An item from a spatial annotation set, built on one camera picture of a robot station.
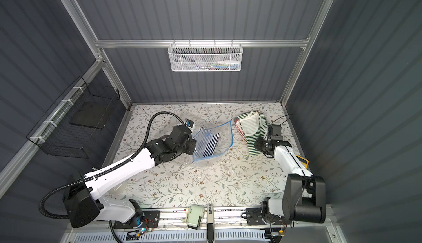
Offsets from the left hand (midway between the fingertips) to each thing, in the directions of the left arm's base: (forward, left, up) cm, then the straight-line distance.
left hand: (195, 143), depth 78 cm
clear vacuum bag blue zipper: (+11, -16, -19) cm, 27 cm away
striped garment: (+21, -31, -14) cm, 40 cm away
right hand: (+5, -35, -10) cm, 37 cm away
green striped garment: (+23, -41, -14) cm, 49 cm away
